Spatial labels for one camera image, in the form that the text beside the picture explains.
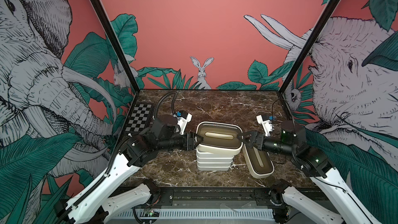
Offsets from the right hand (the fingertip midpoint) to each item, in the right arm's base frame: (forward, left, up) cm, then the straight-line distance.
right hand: (241, 137), depth 62 cm
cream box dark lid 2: (-1, -14, -26) cm, 29 cm away
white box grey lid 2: (-3, +10, -17) cm, 21 cm away
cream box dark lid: (+1, +9, -2) cm, 9 cm away
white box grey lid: (-4, +16, -8) cm, 18 cm away
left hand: (-1, +16, 0) cm, 16 cm away
